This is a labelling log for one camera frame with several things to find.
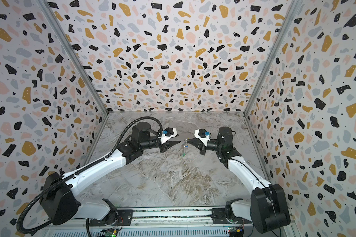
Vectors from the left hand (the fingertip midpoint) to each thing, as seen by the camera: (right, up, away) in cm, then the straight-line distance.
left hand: (179, 134), depth 72 cm
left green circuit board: (-34, -47, -1) cm, 58 cm away
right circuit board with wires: (+27, -46, 0) cm, 53 cm away
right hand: (+4, -2, +2) cm, 5 cm away
